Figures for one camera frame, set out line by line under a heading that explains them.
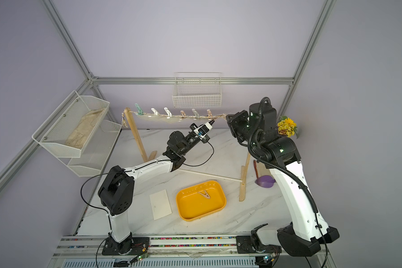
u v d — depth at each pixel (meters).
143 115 0.68
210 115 0.64
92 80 0.91
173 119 0.62
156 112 0.66
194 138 0.68
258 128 0.40
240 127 0.51
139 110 0.66
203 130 0.61
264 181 0.94
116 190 0.48
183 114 0.65
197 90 0.97
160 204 0.86
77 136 0.76
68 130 0.77
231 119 0.51
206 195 0.88
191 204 0.87
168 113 0.65
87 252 0.73
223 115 0.63
